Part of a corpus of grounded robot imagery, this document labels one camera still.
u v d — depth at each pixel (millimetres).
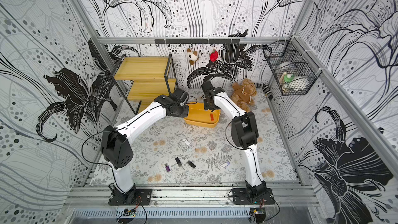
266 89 1187
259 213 702
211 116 1029
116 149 469
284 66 783
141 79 822
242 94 1043
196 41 927
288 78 782
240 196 722
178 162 841
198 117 1042
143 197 736
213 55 951
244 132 567
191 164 835
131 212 721
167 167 822
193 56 930
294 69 791
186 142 913
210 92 717
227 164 834
